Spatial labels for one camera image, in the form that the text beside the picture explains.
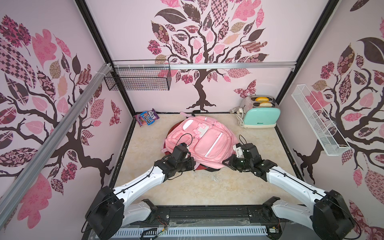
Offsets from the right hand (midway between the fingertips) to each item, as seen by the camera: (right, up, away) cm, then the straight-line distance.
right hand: (222, 164), depth 81 cm
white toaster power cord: (+18, +25, +26) cm, 41 cm away
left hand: (-16, -1, 0) cm, 16 cm away
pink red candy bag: (-59, +26, +33) cm, 73 cm away
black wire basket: (-59, +60, +41) cm, 94 cm away
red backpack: (-14, -3, +4) cm, 14 cm away
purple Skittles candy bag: (-49, +31, +37) cm, 69 cm away
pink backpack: (-6, +11, +8) cm, 15 cm away
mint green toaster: (+30, +31, +19) cm, 47 cm away
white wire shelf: (+46, +15, -15) cm, 51 cm away
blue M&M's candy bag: (-55, +30, +34) cm, 71 cm away
